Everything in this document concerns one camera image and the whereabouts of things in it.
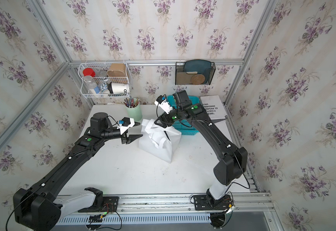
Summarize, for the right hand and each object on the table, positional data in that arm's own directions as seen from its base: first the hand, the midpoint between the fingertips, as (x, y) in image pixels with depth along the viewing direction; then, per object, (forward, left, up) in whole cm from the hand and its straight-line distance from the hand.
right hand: (161, 118), depth 76 cm
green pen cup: (+19, +21, -12) cm, 31 cm away
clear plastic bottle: (+21, +44, +6) cm, 49 cm away
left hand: (-8, +9, +1) cm, 12 cm away
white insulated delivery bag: (-11, +1, -5) cm, 13 cm away
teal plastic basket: (-10, -12, +6) cm, 17 cm away
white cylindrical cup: (+25, +29, +1) cm, 38 cm away
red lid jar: (+31, +48, +8) cm, 58 cm away
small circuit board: (-43, +32, -28) cm, 61 cm away
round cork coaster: (+35, -24, +1) cm, 42 cm away
